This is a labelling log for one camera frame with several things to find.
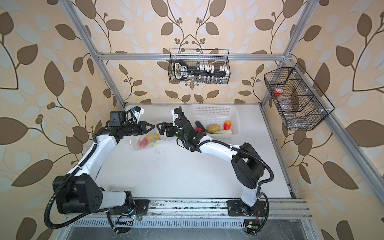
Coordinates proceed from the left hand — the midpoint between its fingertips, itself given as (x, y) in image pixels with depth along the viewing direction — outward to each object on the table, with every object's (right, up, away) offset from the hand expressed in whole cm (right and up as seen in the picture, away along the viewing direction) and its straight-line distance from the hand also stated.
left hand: (154, 125), depth 80 cm
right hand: (+5, 0, 0) cm, 5 cm away
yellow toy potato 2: (+34, -3, +20) cm, 39 cm away
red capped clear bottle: (+70, +15, +2) cm, 72 cm away
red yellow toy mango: (+44, -1, +23) cm, 50 cm away
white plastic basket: (+33, +7, +40) cm, 52 cm away
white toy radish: (+41, -5, +19) cm, 46 cm away
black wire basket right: (+75, +10, -6) cm, 76 cm away
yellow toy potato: (-7, -8, +16) cm, 20 cm away
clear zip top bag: (-18, -10, +16) cm, 26 cm away
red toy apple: (-11, -11, +15) cm, 22 cm away
